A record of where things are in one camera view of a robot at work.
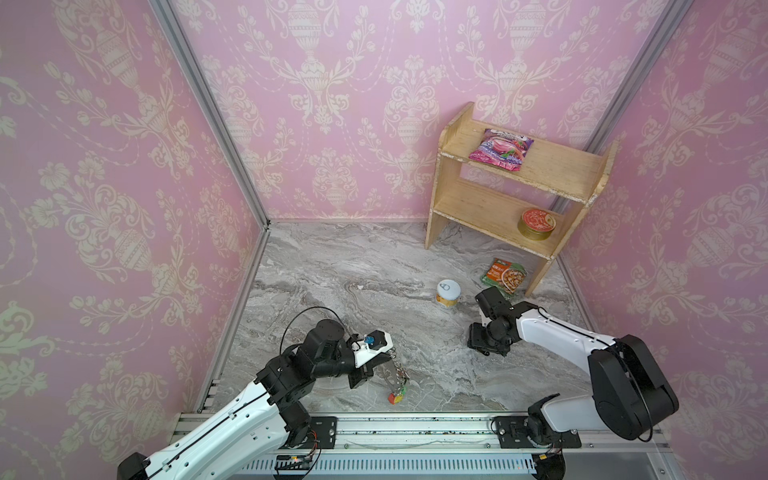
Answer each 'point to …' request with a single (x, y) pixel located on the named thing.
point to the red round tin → (536, 224)
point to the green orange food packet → (508, 277)
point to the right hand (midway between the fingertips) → (477, 344)
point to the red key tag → (391, 398)
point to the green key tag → (403, 391)
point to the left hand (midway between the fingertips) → (387, 359)
